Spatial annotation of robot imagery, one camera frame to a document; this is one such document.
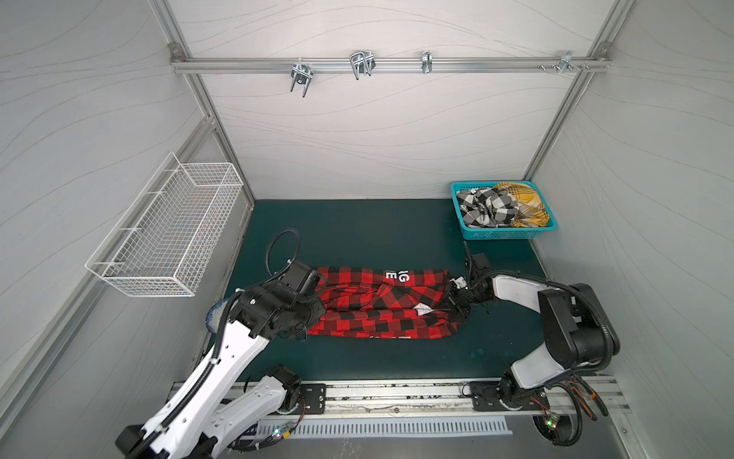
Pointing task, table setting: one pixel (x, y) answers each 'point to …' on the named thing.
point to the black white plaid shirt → (487, 207)
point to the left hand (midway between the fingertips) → (325, 307)
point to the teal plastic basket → (501, 232)
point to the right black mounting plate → (486, 398)
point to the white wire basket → (162, 242)
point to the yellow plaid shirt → (532, 211)
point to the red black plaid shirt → (385, 304)
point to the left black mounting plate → (314, 398)
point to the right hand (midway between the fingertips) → (438, 300)
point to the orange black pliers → (576, 384)
